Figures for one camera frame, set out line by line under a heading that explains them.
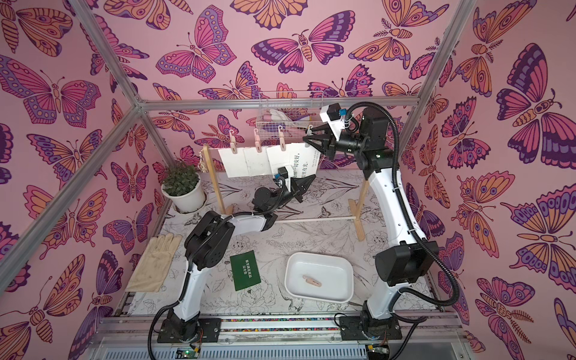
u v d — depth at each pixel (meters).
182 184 0.94
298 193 0.75
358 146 0.59
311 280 0.82
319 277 0.85
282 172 0.71
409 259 0.44
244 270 0.88
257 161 0.73
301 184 0.76
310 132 0.64
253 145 0.66
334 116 0.55
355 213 1.01
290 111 0.96
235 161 0.71
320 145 0.63
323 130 0.63
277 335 0.73
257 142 0.64
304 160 0.71
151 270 0.88
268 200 0.71
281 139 0.65
